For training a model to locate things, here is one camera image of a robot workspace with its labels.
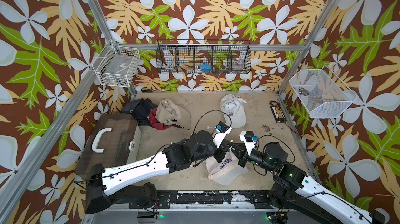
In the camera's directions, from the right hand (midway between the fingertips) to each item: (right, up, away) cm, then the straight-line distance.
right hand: (227, 145), depth 67 cm
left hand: (+2, +2, -3) cm, 4 cm away
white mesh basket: (+54, +23, +15) cm, 60 cm away
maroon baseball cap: (-36, +6, +23) cm, 44 cm away
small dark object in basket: (+45, +25, +18) cm, 55 cm away
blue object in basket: (-8, +41, +28) cm, 50 cm away
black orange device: (+43, +11, +38) cm, 58 cm away
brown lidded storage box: (-55, -1, +12) cm, 57 cm away
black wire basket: (-9, +49, +32) cm, 59 cm away
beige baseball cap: (-32, +13, +29) cm, 45 cm away
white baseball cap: (+13, +17, +44) cm, 49 cm away
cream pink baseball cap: (+2, -15, +10) cm, 19 cm away
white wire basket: (-58, +40, +19) cm, 73 cm away
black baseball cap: (-50, +16, +33) cm, 62 cm away
